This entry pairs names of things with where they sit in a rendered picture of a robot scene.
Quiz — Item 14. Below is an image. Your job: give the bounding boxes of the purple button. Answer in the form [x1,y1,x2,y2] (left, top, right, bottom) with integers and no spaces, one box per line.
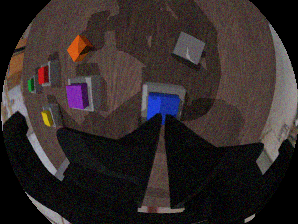
[67,75,102,112]

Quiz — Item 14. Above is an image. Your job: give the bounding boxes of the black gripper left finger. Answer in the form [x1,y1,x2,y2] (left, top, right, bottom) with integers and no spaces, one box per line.
[56,113,162,208]

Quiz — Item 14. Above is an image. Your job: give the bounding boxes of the blue button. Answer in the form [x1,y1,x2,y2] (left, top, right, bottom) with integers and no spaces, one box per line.
[141,81,186,125]

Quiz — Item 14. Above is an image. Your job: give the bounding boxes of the yellow button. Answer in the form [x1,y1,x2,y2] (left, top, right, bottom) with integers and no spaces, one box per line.
[41,103,63,128]

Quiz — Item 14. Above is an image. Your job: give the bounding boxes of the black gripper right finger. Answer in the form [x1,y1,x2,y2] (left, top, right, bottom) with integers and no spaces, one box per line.
[164,115,265,209]

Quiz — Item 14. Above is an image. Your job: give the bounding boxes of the orange block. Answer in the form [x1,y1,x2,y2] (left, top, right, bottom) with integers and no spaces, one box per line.
[68,35,93,61]

